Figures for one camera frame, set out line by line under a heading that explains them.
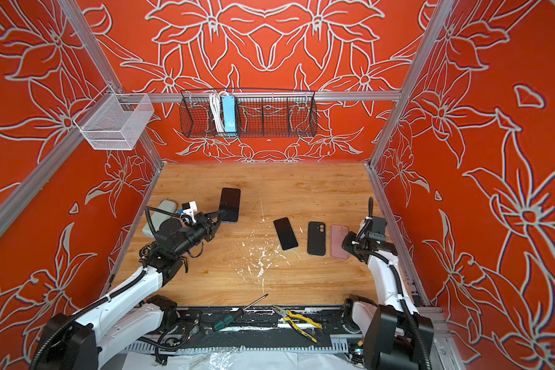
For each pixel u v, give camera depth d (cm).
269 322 74
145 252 85
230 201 79
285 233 93
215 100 87
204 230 69
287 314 74
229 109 88
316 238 93
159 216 95
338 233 95
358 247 63
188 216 71
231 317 73
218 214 75
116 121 93
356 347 70
